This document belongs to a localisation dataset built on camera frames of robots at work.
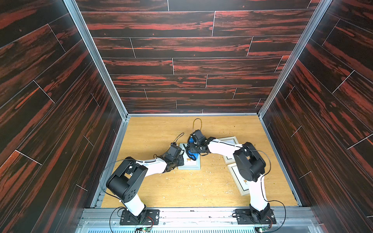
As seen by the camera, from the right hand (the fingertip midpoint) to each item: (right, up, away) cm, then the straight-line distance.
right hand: (195, 146), depth 101 cm
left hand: (-9, -9, -6) cm, 13 cm away
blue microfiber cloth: (-2, -4, -10) cm, 11 cm away
